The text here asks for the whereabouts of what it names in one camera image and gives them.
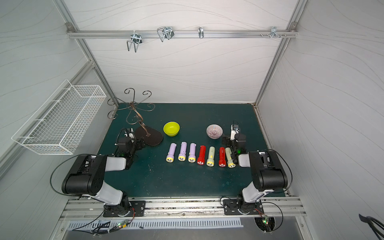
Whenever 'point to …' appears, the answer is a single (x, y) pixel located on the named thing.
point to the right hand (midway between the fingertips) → (232, 133)
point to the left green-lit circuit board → (122, 224)
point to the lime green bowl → (171, 128)
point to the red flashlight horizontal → (222, 162)
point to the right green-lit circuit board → (265, 220)
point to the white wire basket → (61, 125)
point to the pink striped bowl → (214, 131)
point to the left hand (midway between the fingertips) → (136, 137)
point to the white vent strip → (223, 223)
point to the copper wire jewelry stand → (151, 136)
